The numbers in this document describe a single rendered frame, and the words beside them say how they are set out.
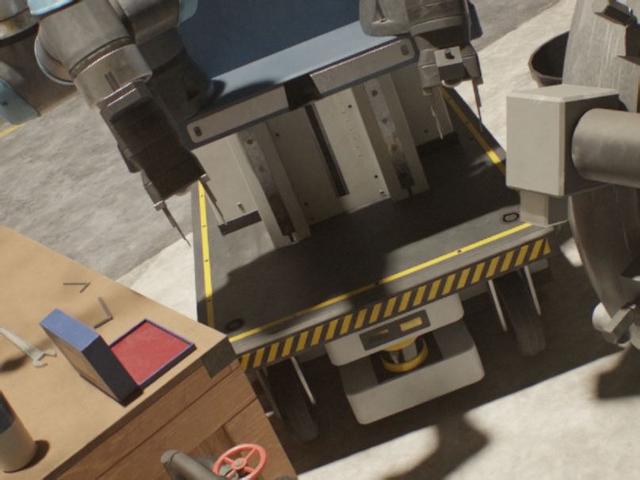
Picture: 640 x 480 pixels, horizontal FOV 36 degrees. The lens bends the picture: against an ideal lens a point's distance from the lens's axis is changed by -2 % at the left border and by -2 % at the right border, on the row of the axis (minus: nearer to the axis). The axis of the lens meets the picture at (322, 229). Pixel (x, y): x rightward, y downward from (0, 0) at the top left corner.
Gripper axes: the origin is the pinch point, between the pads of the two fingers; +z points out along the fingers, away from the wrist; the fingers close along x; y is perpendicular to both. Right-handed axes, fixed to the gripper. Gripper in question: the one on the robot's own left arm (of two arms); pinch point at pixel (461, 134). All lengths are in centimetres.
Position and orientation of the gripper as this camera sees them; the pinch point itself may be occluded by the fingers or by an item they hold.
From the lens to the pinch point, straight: 126.8
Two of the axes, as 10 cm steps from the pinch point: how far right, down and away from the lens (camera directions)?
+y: -1.1, 1.1, -9.9
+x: 9.7, -1.9, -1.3
